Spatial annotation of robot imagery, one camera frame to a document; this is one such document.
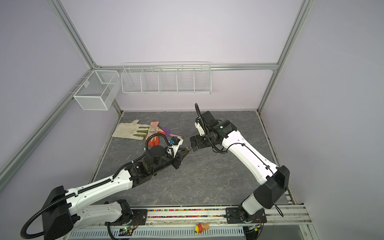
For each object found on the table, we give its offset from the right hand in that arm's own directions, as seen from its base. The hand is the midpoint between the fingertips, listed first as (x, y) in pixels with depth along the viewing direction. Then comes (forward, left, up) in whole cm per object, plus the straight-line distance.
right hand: (200, 143), depth 76 cm
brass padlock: (-4, +7, +1) cm, 8 cm away
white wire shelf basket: (+46, +22, +9) cm, 52 cm away
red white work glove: (+16, +32, -20) cm, 41 cm away
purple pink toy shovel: (+23, +24, -22) cm, 39 cm away
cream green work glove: (+27, +53, -22) cm, 63 cm away
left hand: (-5, +7, 0) cm, 8 cm away
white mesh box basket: (+39, +68, +4) cm, 79 cm away
